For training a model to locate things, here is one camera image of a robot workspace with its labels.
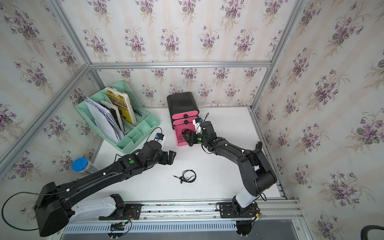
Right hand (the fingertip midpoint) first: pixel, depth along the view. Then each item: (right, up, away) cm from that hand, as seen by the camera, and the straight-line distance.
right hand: (189, 135), depth 89 cm
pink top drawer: (-3, +13, +7) cm, 15 cm away
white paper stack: (-45, +9, -9) cm, 47 cm away
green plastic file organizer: (-30, +9, +13) cm, 34 cm away
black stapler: (+45, -7, +6) cm, 46 cm away
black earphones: (-6, -3, +12) cm, 14 cm away
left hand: (-9, -9, -10) cm, 16 cm away
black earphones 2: (0, -23, -5) cm, 23 cm away
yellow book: (-43, +22, +4) cm, 48 cm away
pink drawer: (-4, +9, +10) cm, 14 cm away
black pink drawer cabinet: (-4, +16, +8) cm, 18 cm away
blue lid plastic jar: (-49, -12, -20) cm, 55 cm away
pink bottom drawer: (-8, +2, +15) cm, 17 cm away
